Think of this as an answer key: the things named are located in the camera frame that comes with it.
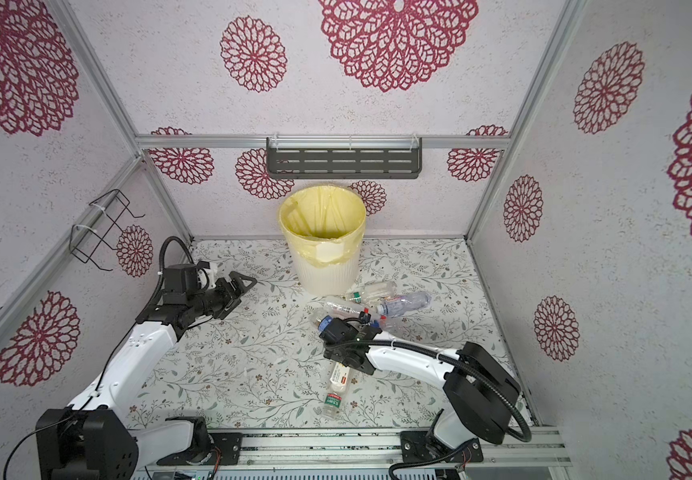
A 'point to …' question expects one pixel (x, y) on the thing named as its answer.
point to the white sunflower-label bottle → (339, 378)
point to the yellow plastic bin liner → (322, 223)
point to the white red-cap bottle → (341, 309)
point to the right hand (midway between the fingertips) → (339, 352)
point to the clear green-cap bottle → (375, 291)
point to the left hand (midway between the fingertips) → (249, 293)
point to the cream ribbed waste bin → (331, 281)
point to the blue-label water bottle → (323, 323)
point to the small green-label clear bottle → (332, 403)
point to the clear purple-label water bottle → (406, 303)
